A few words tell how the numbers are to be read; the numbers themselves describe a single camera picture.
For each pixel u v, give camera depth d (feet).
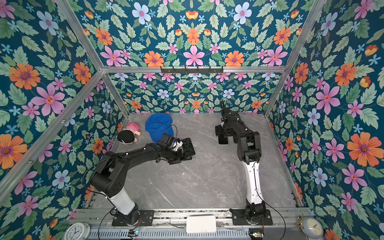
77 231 2.22
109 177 1.55
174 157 2.63
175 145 2.66
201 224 2.23
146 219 2.40
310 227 2.22
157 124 3.53
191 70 3.06
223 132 3.16
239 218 2.40
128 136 3.20
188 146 3.43
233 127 2.51
